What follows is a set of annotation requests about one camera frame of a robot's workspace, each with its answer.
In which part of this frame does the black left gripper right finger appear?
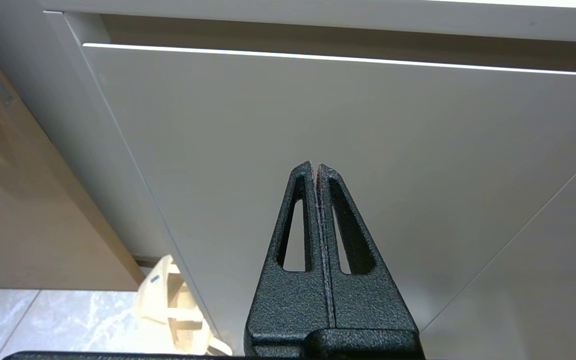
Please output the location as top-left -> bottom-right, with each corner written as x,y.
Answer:
316,164 -> 420,332

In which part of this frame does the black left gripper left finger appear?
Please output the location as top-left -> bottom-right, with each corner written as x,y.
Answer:
244,161 -> 335,357

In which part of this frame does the cream canvas tote bag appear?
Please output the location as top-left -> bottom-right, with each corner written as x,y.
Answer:
134,255 -> 233,357

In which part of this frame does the white cabinet door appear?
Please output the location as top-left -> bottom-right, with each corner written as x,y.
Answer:
420,140 -> 576,360
83,43 -> 576,351

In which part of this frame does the beige wooden cabinet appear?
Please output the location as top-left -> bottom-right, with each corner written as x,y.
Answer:
0,20 -> 146,292

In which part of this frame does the white sideboard cabinet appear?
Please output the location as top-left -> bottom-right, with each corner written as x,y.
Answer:
0,0 -> 576,360

